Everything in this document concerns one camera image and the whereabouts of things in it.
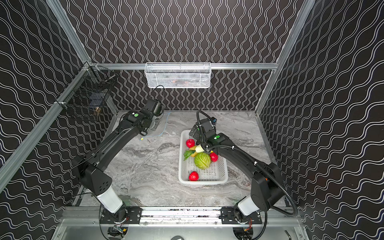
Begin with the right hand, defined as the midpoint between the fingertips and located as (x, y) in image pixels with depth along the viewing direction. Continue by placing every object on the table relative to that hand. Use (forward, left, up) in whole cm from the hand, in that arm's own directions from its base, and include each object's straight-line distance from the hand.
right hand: (197, 133), depth 85 cm
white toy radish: (-4, -1, -9) cm, 10 cm away
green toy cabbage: (-12, -3, -9) cm, 16 cm away
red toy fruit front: (-20, +2, -12) cm, 24 cm away
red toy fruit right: (-8, -10, -13) cm, 18 cm away
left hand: (+2, +24, +10) cm, 26 cm away
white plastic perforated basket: (-16, -11, -18) cm, 27 cm away
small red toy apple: (+2, +5, -13) cm, 14 cm away
